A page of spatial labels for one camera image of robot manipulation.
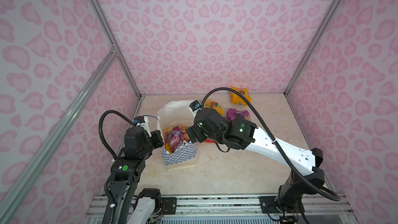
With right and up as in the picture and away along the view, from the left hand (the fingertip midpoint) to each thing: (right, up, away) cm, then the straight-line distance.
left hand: (160, 129), depth 70 cm
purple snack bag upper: (+38, +6, +31) cm, 49 cm away
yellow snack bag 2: (+42, +16, +38) cm, 59 cm away
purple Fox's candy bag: (+4, -7, +13) cm, 16 cm away
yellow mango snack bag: (-4, -4, +25) cm, 26 cm away
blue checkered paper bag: (+11, -14, +6) cm, 19 cm away
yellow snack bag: (+25, +12, +36) cm, 45 cm away
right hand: (+16, +3, -5) cm, 17 cm away
